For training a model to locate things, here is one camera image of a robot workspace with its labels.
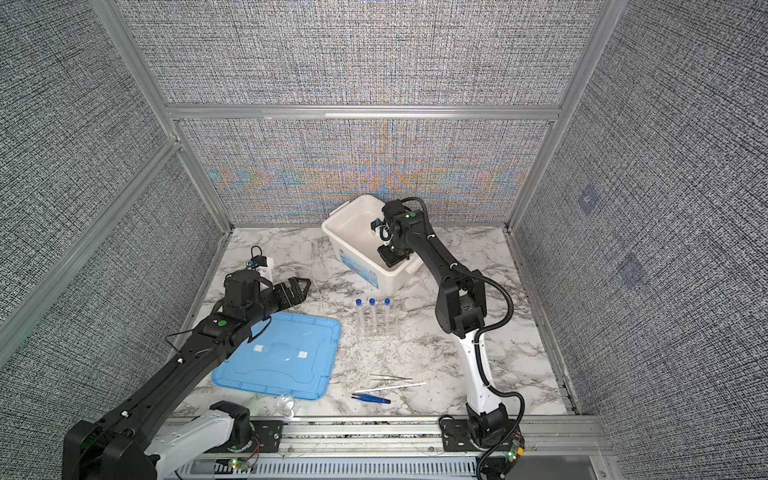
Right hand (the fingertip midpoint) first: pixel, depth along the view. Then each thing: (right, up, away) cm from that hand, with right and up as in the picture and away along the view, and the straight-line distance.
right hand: (392, 256), depth 98 cm
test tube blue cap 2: (-6, -13, -17) cm, 22 cm away
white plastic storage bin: (-15, +9, +8) cm, 19 cm away
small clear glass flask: (-29, -39, -19) cm, 52 cm away
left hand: (-26, -8, -17) cm, 32 cm away
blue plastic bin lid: (-32, -29, -8) cm, 44 cm away
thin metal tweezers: (-1, -34, -14) cm, 37 cm away
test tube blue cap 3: (-2, -17, -10) cm, 20 cm away
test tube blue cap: (-10, -21, -6) cm, 24 cm away
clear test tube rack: (-5, -21, -7) cm, 22 cm away
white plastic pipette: (-1, -35, -16) cm, 38 cm away
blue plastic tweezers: (-7, -38, -18) cm, 42 cm away
